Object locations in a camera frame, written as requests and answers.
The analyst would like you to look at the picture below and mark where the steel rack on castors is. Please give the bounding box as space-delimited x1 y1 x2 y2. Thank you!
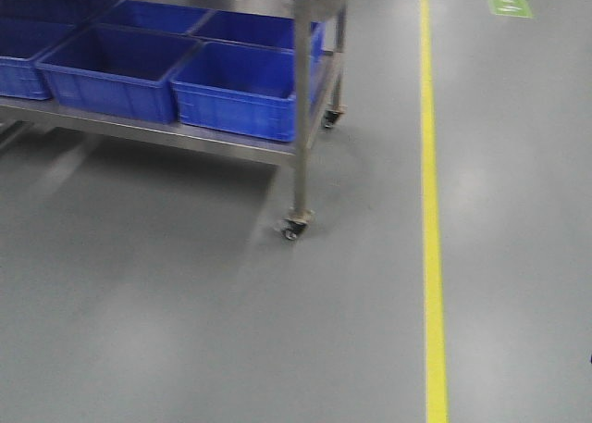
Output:
0 0 352 242

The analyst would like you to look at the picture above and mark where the row of blue bins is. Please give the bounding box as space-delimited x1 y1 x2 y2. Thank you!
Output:
0 0 325 143

